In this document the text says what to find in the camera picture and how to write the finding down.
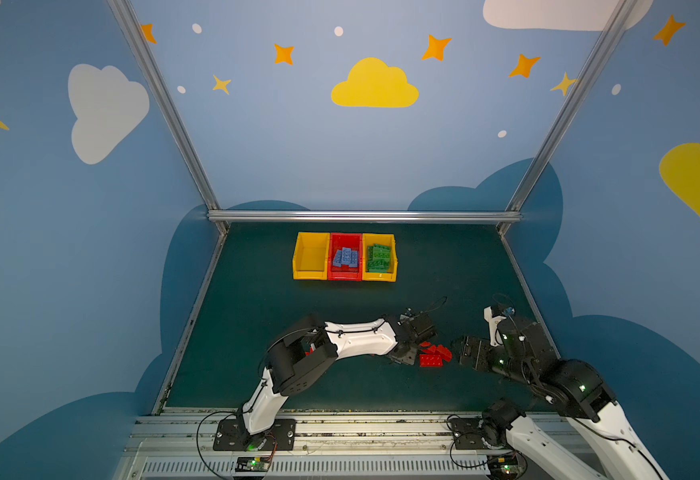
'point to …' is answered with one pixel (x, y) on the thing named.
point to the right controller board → (507, 464)
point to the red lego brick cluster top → (431, 350)
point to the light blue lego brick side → (354, 259)
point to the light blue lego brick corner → (346, 256)
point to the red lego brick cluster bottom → (430, 360)
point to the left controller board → (252, 464)
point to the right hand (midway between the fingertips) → (469, 342)
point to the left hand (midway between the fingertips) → (408, 354)
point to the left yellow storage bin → (311, 256)
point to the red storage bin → (345, 273)
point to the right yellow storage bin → (370, 239)
